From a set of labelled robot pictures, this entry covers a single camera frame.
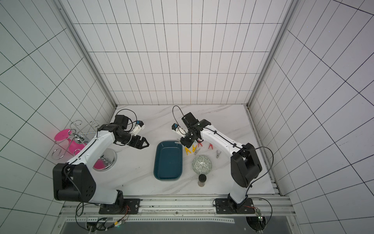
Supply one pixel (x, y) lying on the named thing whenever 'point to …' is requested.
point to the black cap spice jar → (202, 179)
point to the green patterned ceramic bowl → (201, 165)
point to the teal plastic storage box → (168, 160)
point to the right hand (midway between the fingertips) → (179, 142)
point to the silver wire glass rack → (77, 138)
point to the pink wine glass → (75, 146)
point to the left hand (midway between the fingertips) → (141, 145)
